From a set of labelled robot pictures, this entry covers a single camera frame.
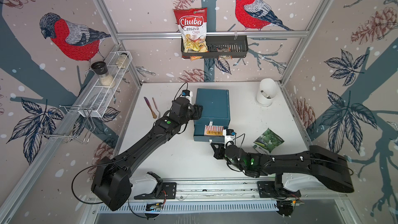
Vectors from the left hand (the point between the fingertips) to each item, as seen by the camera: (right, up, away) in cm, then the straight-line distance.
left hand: (202, 106), depth 80 cm
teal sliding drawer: (-2, -17, +5) cm, 18 cm away
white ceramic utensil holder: (+44, +12, +20) cm, 50 cm away
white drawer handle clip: (+4, -9, -2) cm, 10 cm away
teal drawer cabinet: (+7, +1, +2) cm, 7 cm away
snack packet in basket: (+13, +33, +12) cm, 38 cm away
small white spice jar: (-46, +25, +6) cm, 53 cm away
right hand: (+4, -21, -2) cm, 21 cm away
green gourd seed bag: (+38, -22, +9) cm, 45 cm away
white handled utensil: (+40, +7, +17) cm, 44 cm away
